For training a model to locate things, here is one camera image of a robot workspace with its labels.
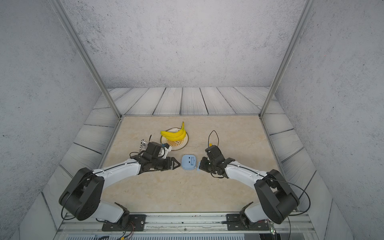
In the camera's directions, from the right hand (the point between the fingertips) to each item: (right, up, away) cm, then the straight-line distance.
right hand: (200, 165), depth 87 cm
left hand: (-12, 0, -1) cm, 12 cm away
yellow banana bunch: (-15, +16, +16) cm, 27 cm away
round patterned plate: (-15, +9, +15) cm, 23 cm away
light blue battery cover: (-1, -2, +1) cm, 3 cm away
